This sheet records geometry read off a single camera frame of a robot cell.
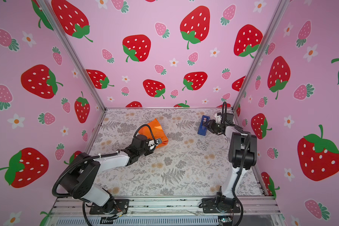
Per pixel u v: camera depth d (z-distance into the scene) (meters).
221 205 0.68
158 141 0.80
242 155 0.47
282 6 0.69
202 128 1.01
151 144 0.79
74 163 0.48
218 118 0.94
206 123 1.03
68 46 0.82
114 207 0.72
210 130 0.92
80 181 0.44
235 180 0.58
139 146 0.71
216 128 0.88
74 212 0.73
